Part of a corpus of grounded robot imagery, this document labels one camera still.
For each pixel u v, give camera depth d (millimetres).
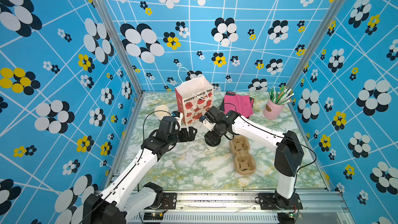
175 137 651
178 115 712
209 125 755
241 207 722
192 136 693
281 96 913
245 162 828
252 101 1083
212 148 861
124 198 404
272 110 987
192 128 704
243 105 1075
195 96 836
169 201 731
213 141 741
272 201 734
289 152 464
